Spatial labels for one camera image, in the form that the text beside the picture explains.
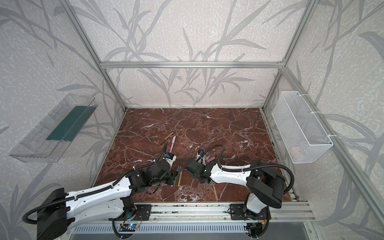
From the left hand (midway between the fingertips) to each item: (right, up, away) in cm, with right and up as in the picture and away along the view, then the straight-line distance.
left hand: (180, 170), depth 80 cm
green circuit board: (-25, -26, -8) cm, 36 cm away
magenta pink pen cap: (+17, +2, +12) cm, 22 cm away
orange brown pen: (-2, -6, +7) cm, 9 cm away
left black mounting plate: (-18, -19, -6) cm, 27 cm away
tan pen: (-1, -5, +7) cm, 9 cm away
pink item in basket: (+58, +11, -6) cm, 60 cm away
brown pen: (-13, +15, +22) cm, 30 cm away
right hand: (+8, 0, +7) cm, 11 cm away
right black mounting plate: (+30, -20, -5) cm, 36 cm away
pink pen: (-9, +11, +23) cm, 27 cm away
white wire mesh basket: (+54, +20, -19) cm, 61 cm away
